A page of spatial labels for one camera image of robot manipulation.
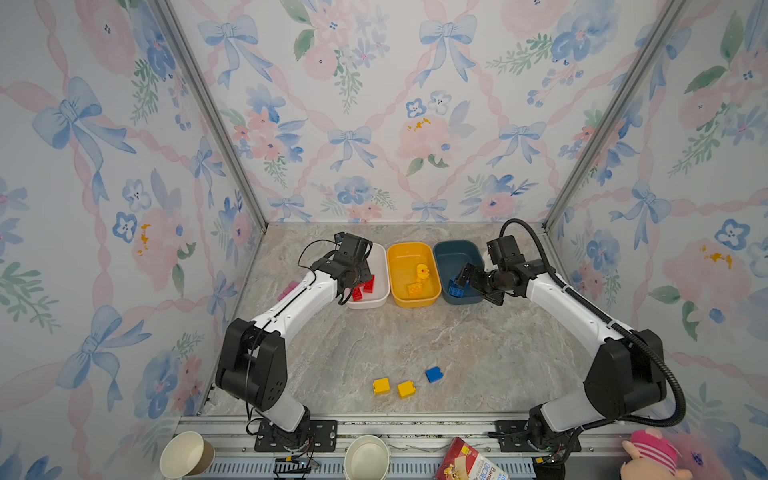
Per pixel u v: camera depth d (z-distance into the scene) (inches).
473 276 30.5
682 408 15.4
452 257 43.5
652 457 26.1
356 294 38.5
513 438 28.8
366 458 28.1
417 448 28.8
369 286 39.3
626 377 17.1
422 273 40.6
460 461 26.7
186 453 28.2
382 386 31.5
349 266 26.0
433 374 33.2
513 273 24.4
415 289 39.5
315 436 29.0
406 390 31.5
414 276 40.6
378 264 41.9
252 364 17.7
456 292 38.7
